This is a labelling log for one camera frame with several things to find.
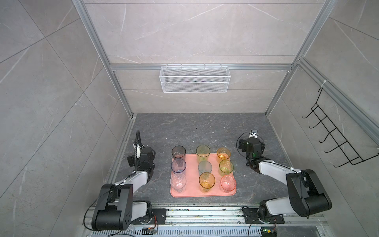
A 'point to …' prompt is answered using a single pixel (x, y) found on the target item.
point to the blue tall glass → (178, 165)
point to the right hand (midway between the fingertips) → (250, 138)
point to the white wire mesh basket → (195, 79)
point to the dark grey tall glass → (178, 151)
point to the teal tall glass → (204, 167)
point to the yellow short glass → (223, 153)
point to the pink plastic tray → (190, 177)
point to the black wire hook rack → (353, 157)
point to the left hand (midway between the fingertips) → (136, 149)
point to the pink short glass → (227, 183)
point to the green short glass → (226, 167)
